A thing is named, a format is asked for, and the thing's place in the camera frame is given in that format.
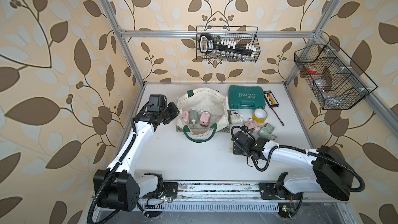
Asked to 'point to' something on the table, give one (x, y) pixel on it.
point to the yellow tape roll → (259, 115)
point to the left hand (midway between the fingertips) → (177, 108)
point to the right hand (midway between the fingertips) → (238, 147)
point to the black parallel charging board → (270, 99)
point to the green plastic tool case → (241, 97)
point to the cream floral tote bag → (204, 99)
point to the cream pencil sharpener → (233, 116)
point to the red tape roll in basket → (312, 69)
